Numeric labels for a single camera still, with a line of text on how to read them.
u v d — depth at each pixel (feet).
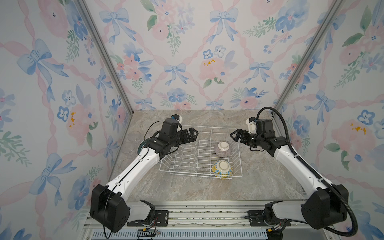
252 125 2.44
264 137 2.05
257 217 2.40
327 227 1.44
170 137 1.93
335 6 2.26
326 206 1.32
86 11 2.31
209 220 2.46
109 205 1.27
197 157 3.04
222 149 3.03
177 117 2.35
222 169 2.75
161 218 2.44
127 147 3.24
